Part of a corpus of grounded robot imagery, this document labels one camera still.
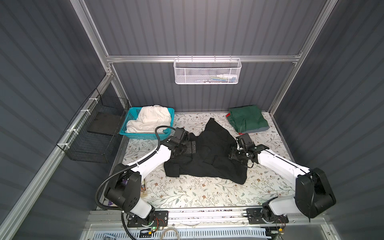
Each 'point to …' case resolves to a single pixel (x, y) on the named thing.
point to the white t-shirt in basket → (149, 117)
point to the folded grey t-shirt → (257, 130)
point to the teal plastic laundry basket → (129, 114)
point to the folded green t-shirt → (246, 118)
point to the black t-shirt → (211, 159)
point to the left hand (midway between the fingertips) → (190, 147)
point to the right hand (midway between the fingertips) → (232, 156)
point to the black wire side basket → (93, 134)
